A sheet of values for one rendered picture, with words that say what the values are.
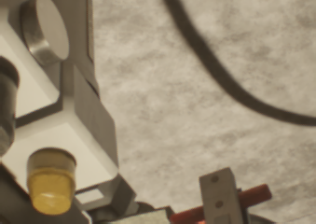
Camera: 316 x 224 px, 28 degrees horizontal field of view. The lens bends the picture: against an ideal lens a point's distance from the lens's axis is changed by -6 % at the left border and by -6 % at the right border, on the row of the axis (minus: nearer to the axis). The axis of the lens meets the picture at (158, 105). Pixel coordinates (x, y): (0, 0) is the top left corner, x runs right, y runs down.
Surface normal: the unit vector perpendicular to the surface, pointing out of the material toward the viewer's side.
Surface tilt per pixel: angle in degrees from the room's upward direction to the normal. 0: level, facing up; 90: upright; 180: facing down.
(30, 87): 0
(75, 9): 90
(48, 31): 90
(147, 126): 0
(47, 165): 90
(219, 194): 90
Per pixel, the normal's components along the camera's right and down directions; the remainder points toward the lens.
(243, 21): 0.11, 0.73
